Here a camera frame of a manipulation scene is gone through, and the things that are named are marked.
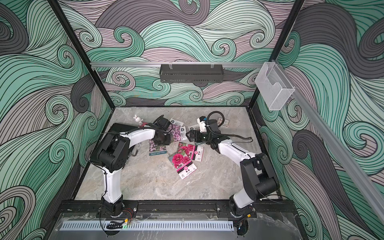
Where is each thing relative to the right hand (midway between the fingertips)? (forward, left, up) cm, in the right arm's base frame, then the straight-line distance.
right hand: (190, 134), depth 88 cm
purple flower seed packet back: (+9, +8, -10) cm, 15 cm away
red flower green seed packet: (+15, -3, -12) cm, 19 cm away
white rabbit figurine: (+17, +37, -5) cm, 41 cm away
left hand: (+2, +15, -11) cm, 19 cm away
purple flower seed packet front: (-3, +23, -12) cm, 26 cm away
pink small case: (+17, +34, -10) cm, 40 cm away
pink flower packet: (-5, -2, -13) cm, 14 cm away
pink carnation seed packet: (-13, +5, -12) cm, 18 cm away
